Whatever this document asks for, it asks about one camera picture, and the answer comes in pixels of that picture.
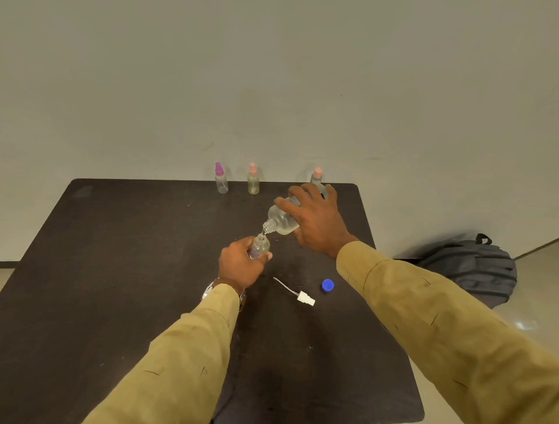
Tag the person's left hand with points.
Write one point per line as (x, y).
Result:
(238, 268)

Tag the person's right hand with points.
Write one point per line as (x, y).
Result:
(321, 223)

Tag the purple-tinted spray bottle white cap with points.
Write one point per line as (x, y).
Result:
(260, 247)

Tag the large clear bottle blue label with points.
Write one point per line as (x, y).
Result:
(284, 220)

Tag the small clear bottle pink cap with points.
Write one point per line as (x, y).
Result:
(316, 178)

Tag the blue bottle cap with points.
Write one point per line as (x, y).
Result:
(328, 285)

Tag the yellow-green spray bottle orange cap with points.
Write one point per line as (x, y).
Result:
(253, 185)

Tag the small bottle magenta cap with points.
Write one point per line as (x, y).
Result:
(222, 183)

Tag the person's right forearm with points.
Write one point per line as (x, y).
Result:
(458, 332)

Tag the person's left forearm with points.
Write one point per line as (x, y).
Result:
(174, 367)

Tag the silver wristwatch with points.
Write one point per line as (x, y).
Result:
(207, 290)

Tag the grey backpack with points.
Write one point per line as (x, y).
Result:
(480, 271)

